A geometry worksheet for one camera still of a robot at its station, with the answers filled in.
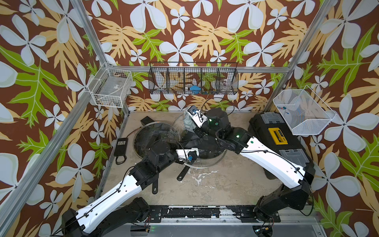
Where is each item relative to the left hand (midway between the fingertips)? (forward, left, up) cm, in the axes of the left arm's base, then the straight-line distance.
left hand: (187, 138), depth 68 cm
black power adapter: (+12, +45, -29) cm, 55 cm away
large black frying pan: (+25, +29, -31) cm, 49 cm away
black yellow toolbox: (+15, -51, -13) cm, 55 cm away
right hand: (+8, -2, +6) cm, 10 cm away
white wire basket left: (+33, +46, +4) cm, 57 cm away
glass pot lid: (+16, +7, -15) cm, 23 cm away
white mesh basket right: (+20, -66, -2) cm, 69 cm away
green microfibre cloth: (+6, -1, +4) cm, 7 cm away
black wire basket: (+49, -4, 0) cm, 49 cm away
